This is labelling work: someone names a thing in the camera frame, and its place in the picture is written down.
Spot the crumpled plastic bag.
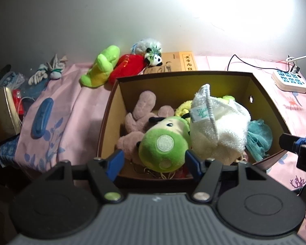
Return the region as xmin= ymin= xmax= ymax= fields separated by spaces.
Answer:
xmin=0 ymin=65 xmax=24 ymax=92

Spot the yellow book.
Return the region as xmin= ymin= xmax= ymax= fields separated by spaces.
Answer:
xmin=143 ymin=51 xmax=198 ymax=75

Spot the gold gift bag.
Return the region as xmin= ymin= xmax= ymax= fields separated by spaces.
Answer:
xmin=0 ymin=87 xmax=22 ymax=139

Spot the yellow fluffy towel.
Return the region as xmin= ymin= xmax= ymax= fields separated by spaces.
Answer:
xmin=175 ymin=100 xmax=193 ymax=118

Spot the white fluffy toy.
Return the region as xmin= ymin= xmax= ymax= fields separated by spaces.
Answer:
xmin=131 ymin=38 xmax=161 ymax=55

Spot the pink printed bedsheet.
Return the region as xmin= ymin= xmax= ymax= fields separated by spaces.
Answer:
xmin=0 ymin=55 xmax=306 ymax=245

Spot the green frog plush toy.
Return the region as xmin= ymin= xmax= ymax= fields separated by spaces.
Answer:
xmin=79 ymin=45 xmax=120 ymax=88

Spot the teal mesh bath sponge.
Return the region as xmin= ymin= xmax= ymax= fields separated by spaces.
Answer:
xmin=245 ymin=119 xmax=273 ymax=162

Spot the black charging cable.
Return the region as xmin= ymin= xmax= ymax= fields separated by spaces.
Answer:
xmin=226 ymin=54 xmax=291 ymax=71

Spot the pink plush toy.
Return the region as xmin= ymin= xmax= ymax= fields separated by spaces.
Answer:
xmin=116 ymin=90 xmax=175 ymax=161

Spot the blue patterned cloth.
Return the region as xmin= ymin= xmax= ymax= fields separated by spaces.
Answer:
xmin=0 ymin=133 xmax=24 ymax=166

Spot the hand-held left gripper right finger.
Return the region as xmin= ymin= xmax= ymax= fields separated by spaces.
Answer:
xmin=186 ymin=150 xmax=267 ymax=203

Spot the red packet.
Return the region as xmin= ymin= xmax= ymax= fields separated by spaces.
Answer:
xmin=12 ymin=89 xmax=24 ymax=115

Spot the dark brown cardboard box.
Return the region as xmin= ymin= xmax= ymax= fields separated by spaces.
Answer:
xmin=96 ymin=71 xmax=291 ymax=184

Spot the white power strip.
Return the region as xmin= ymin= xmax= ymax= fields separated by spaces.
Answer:
xmin=272 ymin=69 xmax=306 ymax=94

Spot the green round-faced plush toy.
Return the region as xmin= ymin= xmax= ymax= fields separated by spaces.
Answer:
xmin=138 ymin=116 xmax=192 ymax=173

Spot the red panda plush toy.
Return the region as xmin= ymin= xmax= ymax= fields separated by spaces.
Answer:
xmin=108 ymin=47 xmax=164 ymax=85

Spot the white knit towel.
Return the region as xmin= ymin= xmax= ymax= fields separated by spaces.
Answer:
xmin=189 ymin=84 xmax=252 ymax=166

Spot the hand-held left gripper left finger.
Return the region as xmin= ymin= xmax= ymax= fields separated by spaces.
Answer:
xmin=42 ymin=150 xmax=125 ymax=203

